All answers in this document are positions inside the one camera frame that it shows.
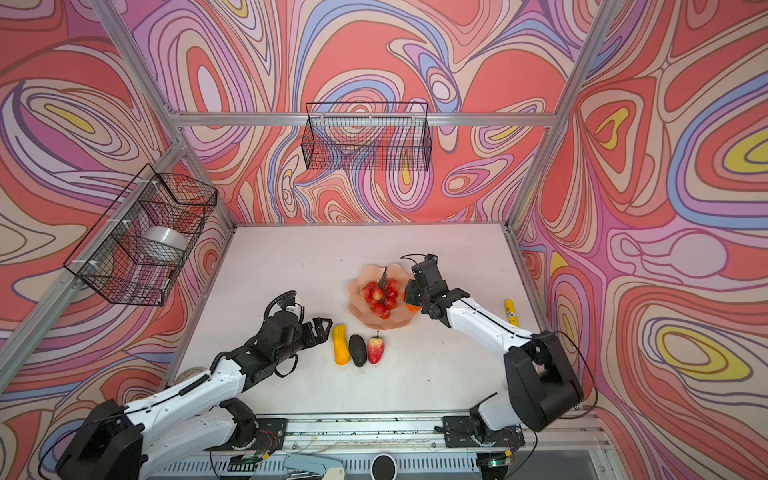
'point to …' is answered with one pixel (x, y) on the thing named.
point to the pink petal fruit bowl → (360, 309)
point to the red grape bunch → (382, 295)
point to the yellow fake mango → (341, 344)
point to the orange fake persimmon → (410, 307)
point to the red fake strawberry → (375, 349)
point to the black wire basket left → (136, 251)
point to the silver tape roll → (165, 241)
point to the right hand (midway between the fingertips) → (414, 295)
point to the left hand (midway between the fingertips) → (327, 324)
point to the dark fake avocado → (358, 349)
